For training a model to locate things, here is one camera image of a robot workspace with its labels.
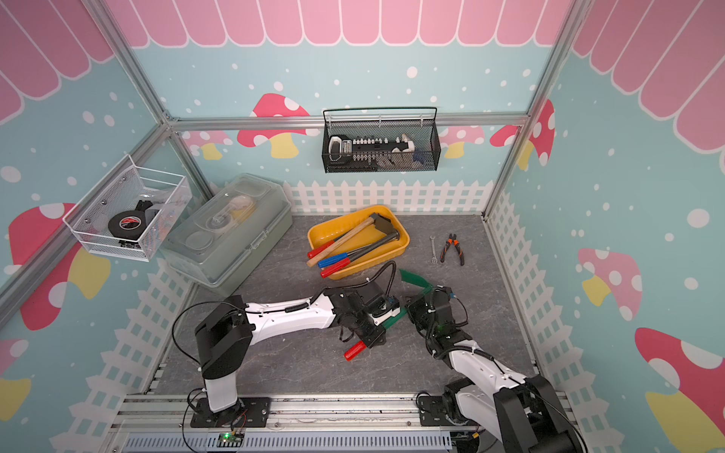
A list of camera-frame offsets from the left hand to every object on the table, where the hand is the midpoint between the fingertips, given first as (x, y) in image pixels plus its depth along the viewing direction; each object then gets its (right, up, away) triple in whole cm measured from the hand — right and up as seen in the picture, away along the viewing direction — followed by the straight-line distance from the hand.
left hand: (378, 342), depth 81 cm
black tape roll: (-64, +34, -11) cm, 73 cm away
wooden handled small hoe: (+2, +37, +29) cm, 48 cm away
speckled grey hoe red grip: (-19, +28, +18) cm, 38 cm away
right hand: (+7, +13, +5) cm, 16 cm away
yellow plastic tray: (-18, +34, +30) cm, 49 cm away
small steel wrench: (+21, +23, +24) cm, 40 cm away
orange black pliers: (+31, +31, +31) cm, 53 cm away
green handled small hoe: (+10, +18, +10) cm, 23 cm away
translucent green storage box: (-49, +31, +6) cm, 58 cm away
